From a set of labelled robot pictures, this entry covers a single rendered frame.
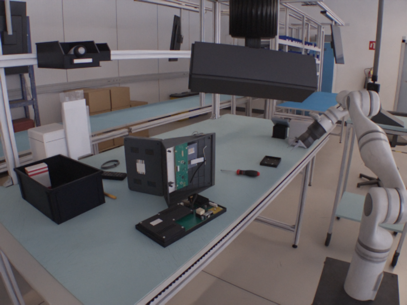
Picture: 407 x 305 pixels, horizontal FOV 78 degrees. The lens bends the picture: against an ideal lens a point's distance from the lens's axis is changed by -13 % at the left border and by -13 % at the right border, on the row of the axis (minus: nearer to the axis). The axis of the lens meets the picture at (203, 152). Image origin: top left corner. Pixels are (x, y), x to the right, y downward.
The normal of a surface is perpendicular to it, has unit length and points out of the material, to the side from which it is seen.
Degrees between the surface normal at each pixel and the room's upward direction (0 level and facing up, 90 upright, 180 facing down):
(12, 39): 97
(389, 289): 0
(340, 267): 0
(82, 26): 90
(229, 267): 0
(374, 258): 90
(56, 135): 90
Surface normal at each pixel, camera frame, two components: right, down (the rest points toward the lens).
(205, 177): 0.44, 0.29
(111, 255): 0.00, -0.95
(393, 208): -0.21, -0.01
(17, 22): 0.83, 0.29
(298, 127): -0.54, 0.27
